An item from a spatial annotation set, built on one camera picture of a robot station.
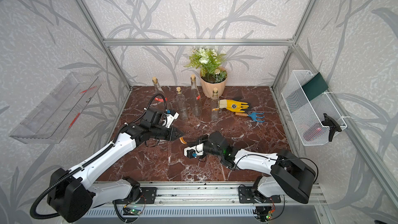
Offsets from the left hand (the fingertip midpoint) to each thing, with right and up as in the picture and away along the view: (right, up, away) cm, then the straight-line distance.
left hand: (182, 134), depth 77 cm
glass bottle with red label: (-9, +19, -8) cm, 22 cm away
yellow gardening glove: (+30, +14, +31) cm, 45 cm away
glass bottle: (+18, +14, +29) cm, 37 cm away
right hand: (+4, -2, 0) cm, 4 cm away
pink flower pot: (+13, +26, +25) cm, 38 cm away
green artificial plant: (+13, +42, +18) cm, 47 cm away
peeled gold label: (0, -3, +1) cm, 3 cm away
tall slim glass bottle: (+5, +15, +25) cm, 30 cm away
